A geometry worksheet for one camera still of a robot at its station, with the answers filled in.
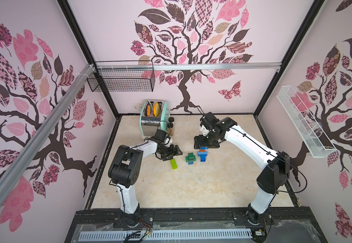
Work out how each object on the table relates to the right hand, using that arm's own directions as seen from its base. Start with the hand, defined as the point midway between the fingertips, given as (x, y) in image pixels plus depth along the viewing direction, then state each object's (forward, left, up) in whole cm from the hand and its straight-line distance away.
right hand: (202, 148), depth 81 cm
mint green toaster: (+24, +29, +2) cm, 37 cm away
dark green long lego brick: (-1, +6, -11) cm, 12 cm away
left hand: (+2, +14, -14) cm, 21 cm away
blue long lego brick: (+11, -4, -17) cm, 20 cm away
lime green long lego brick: (-2, +16, -16) cm, 23 cm away
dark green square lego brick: (+1, +6, -9) cm, 11 cm away
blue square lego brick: (+1, -2, -14) cm, 14 cm away
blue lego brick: (-1, +6, -16) cm, 17 cm away
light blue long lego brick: (+5, -2, -15) cm, 16 cm away
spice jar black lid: (+30, +18, -8) cm, 36 cm away
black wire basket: (+66, +59, +2) cm, 88 cm away
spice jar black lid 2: (+24, +19, -8) cm, 32 cm away
